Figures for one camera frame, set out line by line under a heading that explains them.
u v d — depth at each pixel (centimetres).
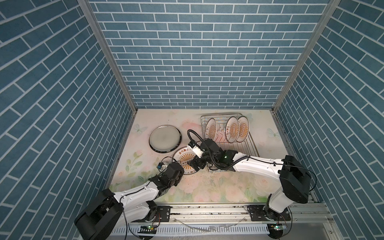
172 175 66
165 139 101
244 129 96
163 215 73
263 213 74
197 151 72
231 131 97
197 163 71
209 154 62
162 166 79
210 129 99
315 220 73
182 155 94
